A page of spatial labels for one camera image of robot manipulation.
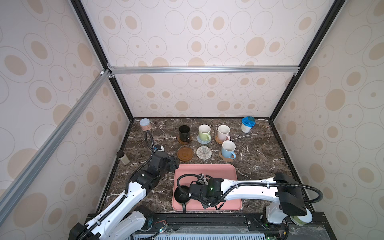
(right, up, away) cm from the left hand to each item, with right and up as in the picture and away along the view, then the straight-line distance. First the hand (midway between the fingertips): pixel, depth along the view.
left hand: (178, 159), depth 80 cm
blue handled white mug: (+30, +5, +16) cm, 34 cm away
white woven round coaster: (+15, +1, +20) cm, 25 cm away
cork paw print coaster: (+29, -3, +17) cm, 33 cm away
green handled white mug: (+15, +14, +19) cm, 28 cm away
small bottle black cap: (-34, 0, +9) cm, 35 cm away
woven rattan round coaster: (+25, +8, +26) cm, 38 cm away
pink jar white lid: (-27, +19, +30) cm, 45 cm away
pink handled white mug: (+28, +14, +19) cm, 37 cm away
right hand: (+17, -20, -2) cm, 26 cm away
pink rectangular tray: (+30, -10, +13) cm, 34 cm away
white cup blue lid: (+46, +21, +26) cm, 57 cm away
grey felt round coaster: (+14, +7, +26) cm, 31 cm away
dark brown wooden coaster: (0, +7, +26) cm, 27 cm away
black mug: (+2, +14, +20) cm, 24 cm away
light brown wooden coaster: (+2, 0, +20) cm, 20 cm away
